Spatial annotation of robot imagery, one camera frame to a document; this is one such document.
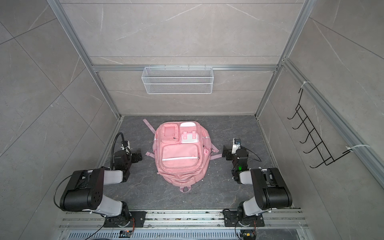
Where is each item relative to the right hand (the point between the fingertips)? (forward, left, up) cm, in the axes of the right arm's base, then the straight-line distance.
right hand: (231, 144), depth 94 cm
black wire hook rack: (-18, -32, +23) cm, 43 cm away
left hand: (0, +65, 0) cm, 65 cm away
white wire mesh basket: (+38, +35, +23) cm, 56 cm away
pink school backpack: (-6, +32, +2) cm, 32 cm away
